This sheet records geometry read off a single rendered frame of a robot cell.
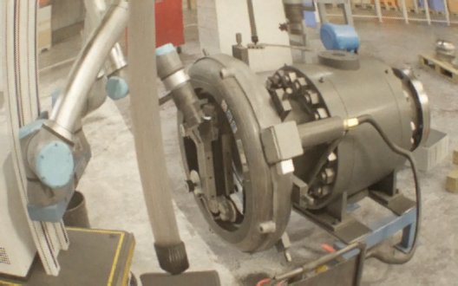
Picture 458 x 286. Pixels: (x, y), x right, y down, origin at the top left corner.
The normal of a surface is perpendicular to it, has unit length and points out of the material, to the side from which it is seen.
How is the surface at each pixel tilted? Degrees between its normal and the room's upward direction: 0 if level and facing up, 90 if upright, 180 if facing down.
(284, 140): 68
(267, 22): 90
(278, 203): 96
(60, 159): 94
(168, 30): 90
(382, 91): 48
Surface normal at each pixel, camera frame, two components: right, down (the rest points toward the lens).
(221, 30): 0.32, 0.28
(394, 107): 0.34, -0.17
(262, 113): 0.26, -0.36
